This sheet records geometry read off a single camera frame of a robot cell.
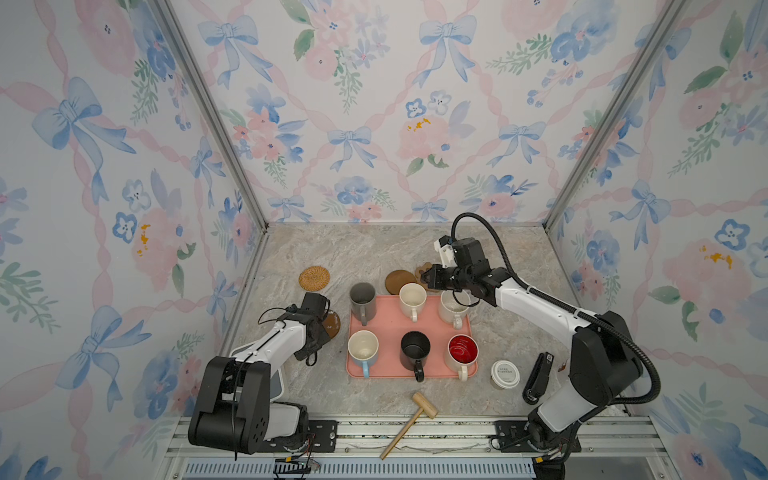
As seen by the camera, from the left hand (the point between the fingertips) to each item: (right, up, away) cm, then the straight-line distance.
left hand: (316, 340), depth 90 cm
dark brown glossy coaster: (+4, +4, +4) cm, 7 cm away
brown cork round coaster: (+24, +17, +13) cm, 33 cm away
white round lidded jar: (+52, -6, -12) cm, 54 cm away
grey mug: (+14, +12, -1) cm, 19 cm away
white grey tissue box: (-7, -8, -13) cm, 17 cm away
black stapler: (+62, -7, -9) cm, 63 cm away
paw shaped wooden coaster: (+33, +20, +14) cm, 41 cm away
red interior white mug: (+43, -2, -4) cm, 43 cm away
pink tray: (+22, +4, +4) cm, 23 cm away
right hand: (+31, +20, -3) cm, 37 cm away
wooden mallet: (+32, -14, -13) cm, 37 cm away
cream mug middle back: (+29, +11, +4) cm, 32 cm away
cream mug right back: (+40, +10, -4) cm, 41 cm away
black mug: (+29, -2, -4) cm, 30 cm away
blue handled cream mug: (+15, 0, -6) cm, 16 cm away
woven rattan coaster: (-4, +18, +14) cm, 23 cm away
